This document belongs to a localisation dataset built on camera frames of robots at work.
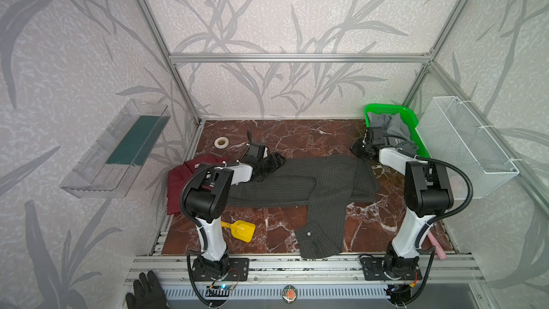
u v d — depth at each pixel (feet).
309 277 2.38
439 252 2.49
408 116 3.71
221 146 3.57
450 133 2.27
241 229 2.68
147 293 2.23
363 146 2.90
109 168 2.08
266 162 2.90
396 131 3.30
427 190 1.69
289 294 2.27
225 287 2.32
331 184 3.07
